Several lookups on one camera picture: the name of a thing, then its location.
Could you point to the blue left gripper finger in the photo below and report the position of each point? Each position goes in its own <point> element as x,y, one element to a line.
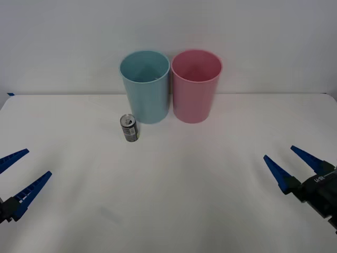
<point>10,158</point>
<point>29,193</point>

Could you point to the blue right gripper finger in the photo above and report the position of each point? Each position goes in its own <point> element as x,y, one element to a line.
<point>310,159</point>
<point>280,175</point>

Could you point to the pale blue plastic bin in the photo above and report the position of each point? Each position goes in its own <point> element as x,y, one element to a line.
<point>147,102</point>

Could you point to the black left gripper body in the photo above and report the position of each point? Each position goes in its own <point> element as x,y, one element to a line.
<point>3,212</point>

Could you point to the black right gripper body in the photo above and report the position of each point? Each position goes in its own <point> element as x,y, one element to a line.
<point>319,195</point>

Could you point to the pink plastic bin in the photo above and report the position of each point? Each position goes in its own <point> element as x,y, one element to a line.
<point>193,102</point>

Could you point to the black drink can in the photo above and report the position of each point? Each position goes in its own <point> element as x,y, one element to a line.
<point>130,131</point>

